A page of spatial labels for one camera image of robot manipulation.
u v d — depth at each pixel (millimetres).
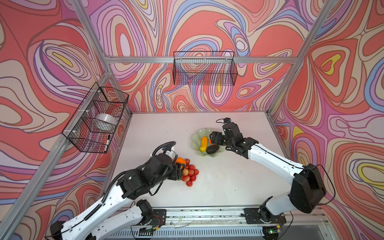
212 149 929
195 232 735
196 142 967
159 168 485
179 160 672
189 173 805
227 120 747
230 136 630
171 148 618
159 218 723
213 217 750
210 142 784
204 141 952
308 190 420
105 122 703
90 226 399
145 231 717
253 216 734
